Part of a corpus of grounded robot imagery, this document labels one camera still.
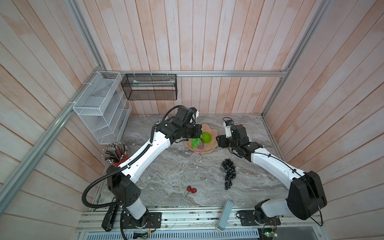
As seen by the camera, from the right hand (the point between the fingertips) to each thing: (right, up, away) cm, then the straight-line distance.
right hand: (220, 136), depth 87 cm
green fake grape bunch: (-15, -3, -6) cm, 17 cm away
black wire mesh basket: (-46, +34, +17) cm, 60 cm away
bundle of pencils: (-61, -9, -5) cm, 62 cm away
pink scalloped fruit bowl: (-6, -8, +11) cm, 15 cm away
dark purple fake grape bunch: (+5, -22, -1) cm, 23 cm away
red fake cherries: (-18, -30, -5) cm, 35 cm away
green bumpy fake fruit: (-7, -2, +11) cm, 13 cm away
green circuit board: (-42, -47, -16) cm, 66 cm away
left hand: (-12, +1, -13) cm, 18 cm away
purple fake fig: (-11, -7, +10) cm, 16 cm away
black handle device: (-58, -40, -15) cm, 72 cm away
